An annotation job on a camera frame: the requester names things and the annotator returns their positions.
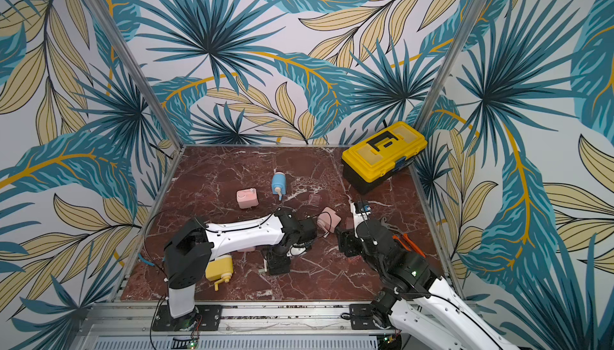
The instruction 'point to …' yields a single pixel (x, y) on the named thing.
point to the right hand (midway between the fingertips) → (346, 228)
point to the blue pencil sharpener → (278, 181)
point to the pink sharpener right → (328, 220)
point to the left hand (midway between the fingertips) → (268, 261)
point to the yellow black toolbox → (376, 158)
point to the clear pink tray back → (315, 199)
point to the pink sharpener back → (247, 197)
